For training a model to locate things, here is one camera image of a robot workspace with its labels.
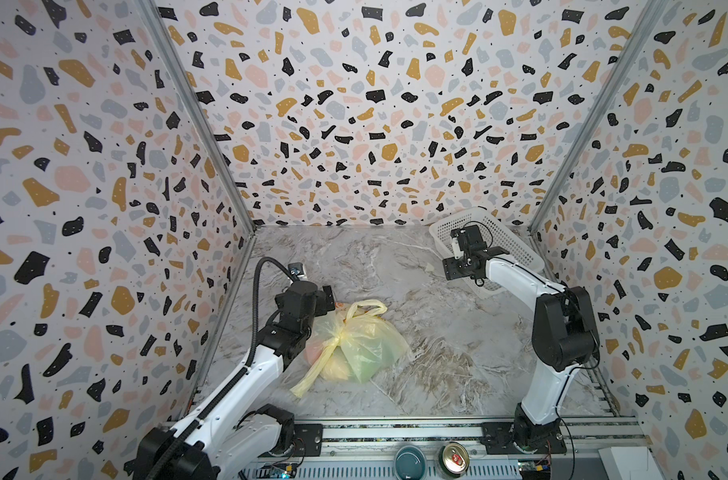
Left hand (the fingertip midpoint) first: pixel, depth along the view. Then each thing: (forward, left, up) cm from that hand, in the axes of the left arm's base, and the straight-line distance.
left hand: (311, 285), depth 81 cm
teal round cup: (-39, -25, -17) cm, 49 cm away
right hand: (+14, -42, -7) cm, 45 cm away
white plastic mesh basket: (+31, -63, -14) cm, 72 cm away
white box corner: (-40, -75, -14) cm, 86 cm away
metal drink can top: (-39, -34, -8) cm, 52 cm away
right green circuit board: (-40, -55, -20) cm, 71 cm away
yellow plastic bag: (-14, -12, -11) cm, 21 cm away
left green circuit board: (-39, +6, -19) cm, 44 cm away
